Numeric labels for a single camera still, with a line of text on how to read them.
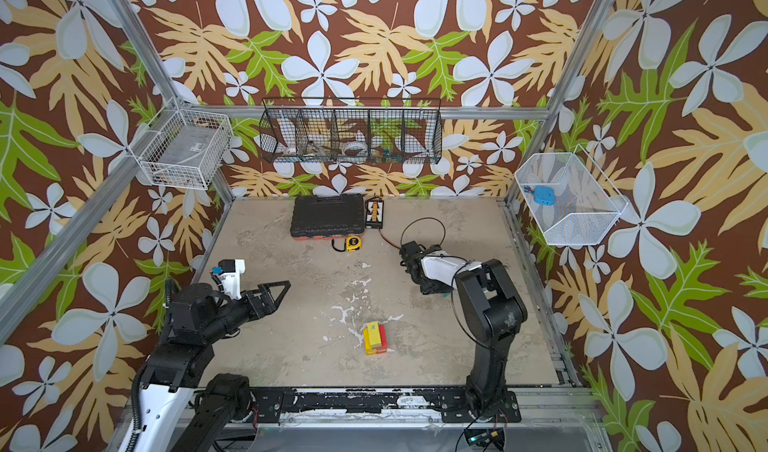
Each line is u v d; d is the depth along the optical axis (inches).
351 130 38.5
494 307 20.0
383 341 29.7
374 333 30.1
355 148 38.8
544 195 33.8
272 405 29.2
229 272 24.7
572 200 32.9
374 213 45.1
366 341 30.4
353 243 41.1
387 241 42.4
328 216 44.8
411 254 32.1
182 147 34.2
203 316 21.2
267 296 24.2
